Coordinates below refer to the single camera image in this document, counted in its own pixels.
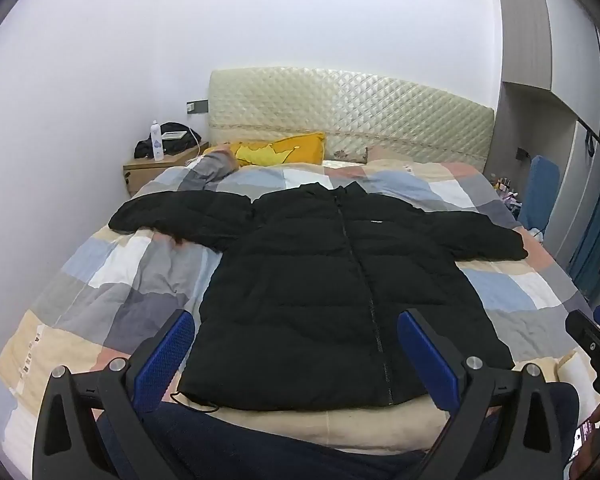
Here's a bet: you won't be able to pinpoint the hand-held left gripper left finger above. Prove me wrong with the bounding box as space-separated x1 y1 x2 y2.
30 309 197 480

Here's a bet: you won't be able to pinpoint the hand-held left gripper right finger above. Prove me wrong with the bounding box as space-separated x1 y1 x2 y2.
396 308 566 480

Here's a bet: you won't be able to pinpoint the black puffer jacket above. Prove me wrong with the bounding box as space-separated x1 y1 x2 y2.
108 183 527 413

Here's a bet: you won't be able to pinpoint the plaid patchwork quilt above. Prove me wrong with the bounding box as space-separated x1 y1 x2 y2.
0 145 600 466

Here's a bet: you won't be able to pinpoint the person's dark trousers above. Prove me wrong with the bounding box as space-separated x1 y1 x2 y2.
95 400 581 480

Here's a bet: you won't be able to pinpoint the blue chair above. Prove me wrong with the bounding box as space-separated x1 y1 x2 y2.
517 155 561 236

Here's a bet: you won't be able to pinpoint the cluster of small bottles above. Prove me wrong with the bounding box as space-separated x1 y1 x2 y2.
490 172 523 211

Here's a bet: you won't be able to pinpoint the black curtain rod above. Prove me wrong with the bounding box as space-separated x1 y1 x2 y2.
575 115 600 157

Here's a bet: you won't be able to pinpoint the wooden nightstand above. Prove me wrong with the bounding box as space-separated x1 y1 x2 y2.
123 141 210 198

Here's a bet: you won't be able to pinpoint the black bag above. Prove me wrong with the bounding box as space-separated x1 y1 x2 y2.
134 122 202 159

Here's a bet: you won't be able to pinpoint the white plastic bottle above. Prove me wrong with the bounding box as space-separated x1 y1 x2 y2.
151 120 165 162

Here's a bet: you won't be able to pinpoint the cream floral pillow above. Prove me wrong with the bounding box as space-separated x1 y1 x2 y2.
322 132 371 165

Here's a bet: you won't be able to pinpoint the yellow pillow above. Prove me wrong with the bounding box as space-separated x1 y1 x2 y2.
202 132 327 168

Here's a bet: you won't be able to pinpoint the cream quilted headboard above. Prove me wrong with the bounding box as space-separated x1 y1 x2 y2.
207 66 496 176

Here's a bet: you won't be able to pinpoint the grey wardrobe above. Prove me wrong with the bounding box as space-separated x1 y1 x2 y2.
495 0 600 301

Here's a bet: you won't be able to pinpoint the white cable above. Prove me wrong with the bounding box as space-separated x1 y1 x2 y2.
184 127 204 166

